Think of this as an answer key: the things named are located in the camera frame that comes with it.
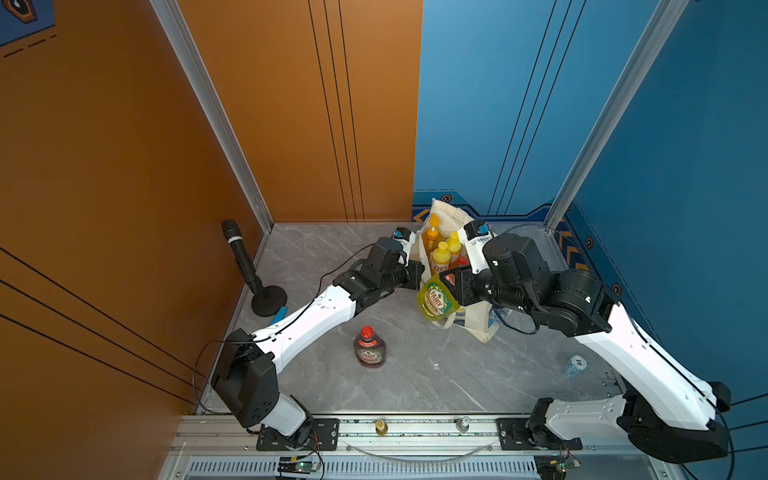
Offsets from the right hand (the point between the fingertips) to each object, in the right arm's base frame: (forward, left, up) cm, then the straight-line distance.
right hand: (447, 273), depth 61 cm
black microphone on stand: (+13, +53, -33) cm, 64 cm away
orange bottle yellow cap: (+16, -2, -15) cm, 22 cm away
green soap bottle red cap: (-3, +2, -6) cm, 7 cm away
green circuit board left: (-29, +33, -37) cm, 58 cm away
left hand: (+12, +2, -12) cm, 17 cm away
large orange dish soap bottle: (+24, +1, -16) cm, 29 cm away
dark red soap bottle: (-6, +18, -26) cm, 32 cm away
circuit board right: (-29, -27, -37) cm, 54 cm away
